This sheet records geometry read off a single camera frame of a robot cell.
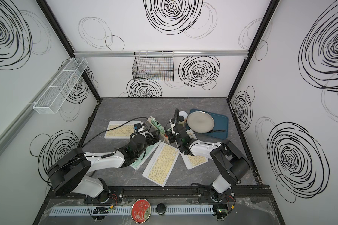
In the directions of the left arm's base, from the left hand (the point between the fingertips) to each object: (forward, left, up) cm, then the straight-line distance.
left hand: (155, 132), depth 86 cm
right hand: (+3, -9, -4) cm, 10 cm away
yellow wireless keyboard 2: (-13, -23, -11) cm, 28 cm away
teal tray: (+17, -47, -11) cm, 51 cm away
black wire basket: (+84, +11, -6) cm, 84 cm away
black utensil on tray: (+10, -43, -12) cm, 46 cm away
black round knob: (-38, -6, -1) cm, 39 cm away
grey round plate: (+16, -32, -9) cm, 36 cm away
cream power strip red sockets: (+7, -2, -5) cm, 8 cm away
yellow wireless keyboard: (-15, -5, -11) cm, 20 cm away
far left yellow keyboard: (+7, +24, -12) cm, 28 cm away
